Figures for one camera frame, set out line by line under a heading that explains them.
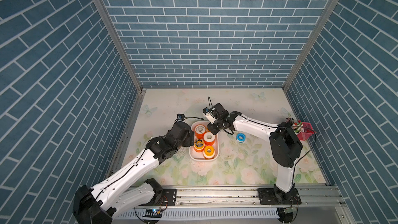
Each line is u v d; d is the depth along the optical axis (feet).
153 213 2.37
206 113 2.70
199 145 2.89
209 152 2.77
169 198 2.42
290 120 2.92
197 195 2.47
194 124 3.07
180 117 2.23
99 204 1.25
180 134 1.81
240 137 3.07
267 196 2.42
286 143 1.69
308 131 2.90
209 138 2.92
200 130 3.03
